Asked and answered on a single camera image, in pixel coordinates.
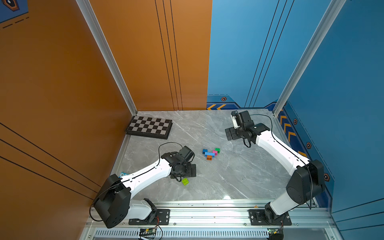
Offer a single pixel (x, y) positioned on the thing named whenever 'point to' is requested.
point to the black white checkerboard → (153, 127)
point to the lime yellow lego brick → (185, 181)
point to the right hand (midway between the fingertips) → (234, 131)
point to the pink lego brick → (215, 152)
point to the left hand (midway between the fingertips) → (189, 172)
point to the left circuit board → (149, 233)
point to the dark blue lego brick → (204, 150)
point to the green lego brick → (217, 149)
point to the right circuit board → (275, 233)
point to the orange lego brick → (209, 157)
